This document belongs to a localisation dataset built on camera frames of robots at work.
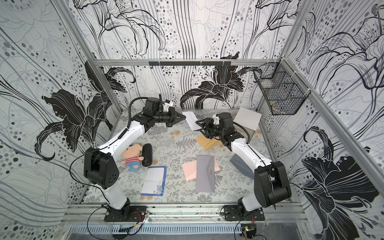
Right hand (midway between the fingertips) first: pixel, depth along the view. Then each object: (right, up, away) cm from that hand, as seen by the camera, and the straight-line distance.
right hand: (198, 123), depth 81 cm
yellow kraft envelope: (+8, -14, +17) cm, 23 cm away
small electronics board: (+25, -51, -11) cm, 58 cm away
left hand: (-7, +3, -2) cm, 8 cm away
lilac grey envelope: (+4, -30, +5) cm, 30 cm away
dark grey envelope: (+27, -26, +7) cm, 38 cm away
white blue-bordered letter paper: (-25, -33, +3) cm, 42 cm away
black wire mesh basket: (+51, +19, +7) cm, 55 cm away
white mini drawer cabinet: (+33, +2, +13) cm, 36 cm away
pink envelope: (-5, -28, +7) cm, 29 cm away
